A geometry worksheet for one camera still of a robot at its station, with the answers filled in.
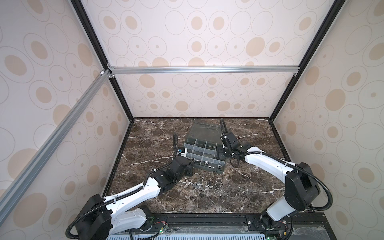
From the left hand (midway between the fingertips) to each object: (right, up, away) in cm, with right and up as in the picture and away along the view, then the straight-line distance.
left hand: (195, 162), depth 80 cm
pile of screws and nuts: (+3, -15, +5) cm, 16 cm away
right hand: (+15, +5, +9) cm, 19 cm away
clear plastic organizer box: (+5, +7, +17) cm, 19 cm away
